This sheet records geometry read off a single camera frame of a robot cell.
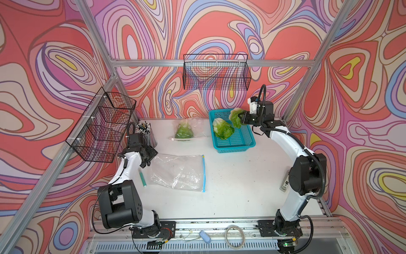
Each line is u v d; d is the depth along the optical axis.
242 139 1.07
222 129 1.02
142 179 0.89
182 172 0.86
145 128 0.92
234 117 0.89
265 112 0.68
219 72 0.96
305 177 0.49
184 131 1.02
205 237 0.70
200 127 1.09
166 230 0.72
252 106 0.79
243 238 0.70
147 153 0.78
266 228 0.73
